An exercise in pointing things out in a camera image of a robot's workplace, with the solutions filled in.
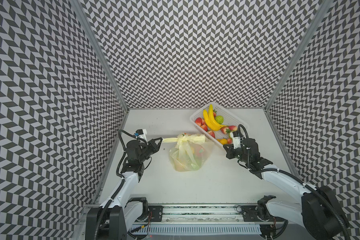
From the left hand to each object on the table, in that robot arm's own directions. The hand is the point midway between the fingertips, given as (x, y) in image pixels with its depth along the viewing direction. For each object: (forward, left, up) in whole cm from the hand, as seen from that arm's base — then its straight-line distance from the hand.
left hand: (163, 139), depth 81 cm
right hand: (-3, -34, -8) cm, 35 cm away
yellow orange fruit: (+5, -36, -11) cm, 38 cm away
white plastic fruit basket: (+23, -44, -11) cm, 51 cm away
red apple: (+21, -21, -10) cm, 32 cm away
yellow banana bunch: (+22, -30, -10) cm, 39 cm away
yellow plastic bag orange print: (-7, -15, -3) cm, 17 cm away
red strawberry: (+14, -39, -11) cm, 43 cm away
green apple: (+23, -36, -12) cm, 45 cm away
